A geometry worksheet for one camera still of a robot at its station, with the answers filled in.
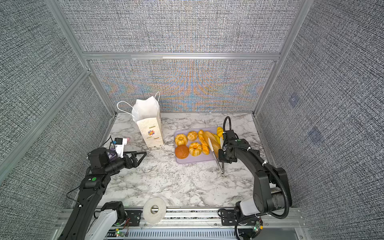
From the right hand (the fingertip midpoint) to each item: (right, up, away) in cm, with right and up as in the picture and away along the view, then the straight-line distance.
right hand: (223, 158), depth 89 cm
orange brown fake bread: (-25, +3, +4) cm, 26 cm away
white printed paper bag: (-49, +28, +10) cm, 58 cm away
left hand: (-44, +5, -14) cm, 47 cm away
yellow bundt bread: (-17, +5, +6) cm, 18 cm away
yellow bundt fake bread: (-26, +10, +11) cm, 30 cm away
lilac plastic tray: (-13, -1, +5) cm, 14 cm away
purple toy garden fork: (-52, +8, -27) cm, 59 cm away
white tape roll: (-37, -26, -15) cm, 48 cm away
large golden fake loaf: (-4, +8, +5) cm, 10 cm away
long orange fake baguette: (-10, +5, +8) cm, 14 cm away
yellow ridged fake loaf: (+1, +15, +16) cm, 22 cm away
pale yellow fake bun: (-18, +13, +11) cm, 25 cm away
